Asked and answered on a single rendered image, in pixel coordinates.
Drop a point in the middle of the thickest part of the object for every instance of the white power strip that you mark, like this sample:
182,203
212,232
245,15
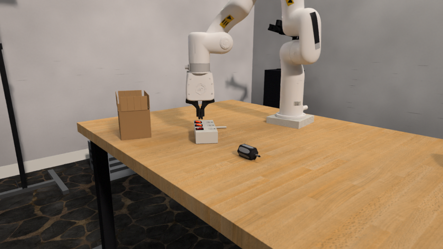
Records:
205,131

